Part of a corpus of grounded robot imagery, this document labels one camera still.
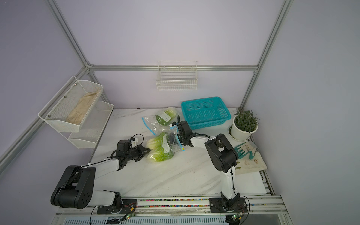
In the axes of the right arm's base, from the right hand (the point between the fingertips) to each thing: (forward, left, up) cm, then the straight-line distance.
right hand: (165, 141), depth 93 cm
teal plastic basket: (+32, -31, -7) cm, 45 cm away
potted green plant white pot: (+7, -53, +9) cm, 54 cm away
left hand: (-6, +10, -2) cm, 12 cm away
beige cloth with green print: (-12, -56, -7) cm, 57 cm away
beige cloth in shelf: (+2, +46, +25) cm, 52 cm away
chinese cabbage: (-11, +3, +3) cm, 12 cm away
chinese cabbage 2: (-4, +2, +6) cm, 7 cm away
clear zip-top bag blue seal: (-4, -7, 0) cm, 8 cm away
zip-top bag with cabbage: (+16, +4, +2) cm, 17 cm away
